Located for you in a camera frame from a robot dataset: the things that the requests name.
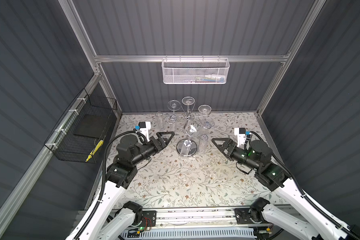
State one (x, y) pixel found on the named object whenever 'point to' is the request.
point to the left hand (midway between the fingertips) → (172, 136)
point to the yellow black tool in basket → (94, 150)
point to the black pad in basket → (92, 125)
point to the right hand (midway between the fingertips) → (216, 145)
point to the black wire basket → (81, 136)
